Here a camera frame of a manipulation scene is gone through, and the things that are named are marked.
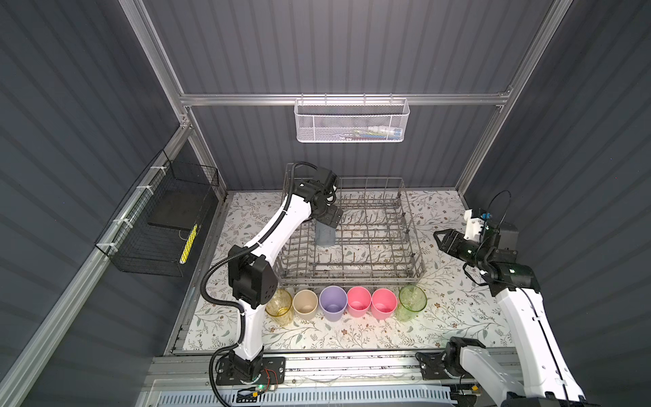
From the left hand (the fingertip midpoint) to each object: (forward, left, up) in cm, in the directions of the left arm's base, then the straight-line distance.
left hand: (324, 214), depth 88 cm
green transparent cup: (-30, -24, -5) cm, 39 cm away
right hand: (-16, -35, +5) cm, 39 cm away
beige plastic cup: (-25, +8, -18) cm, 32 cm away
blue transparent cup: (-1, 0, -12) cm, 12 cm away
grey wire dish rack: (-1, -21, -18) cm, 28 cm away
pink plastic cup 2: (-26, -19, -18) cm, 37 cm away
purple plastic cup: (-25, -2, -15) cm, 29 cm away
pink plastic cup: (-25, -10, -17) cm, 32 cm away
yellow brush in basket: (-16, +38, +8) cm, 42 cm away
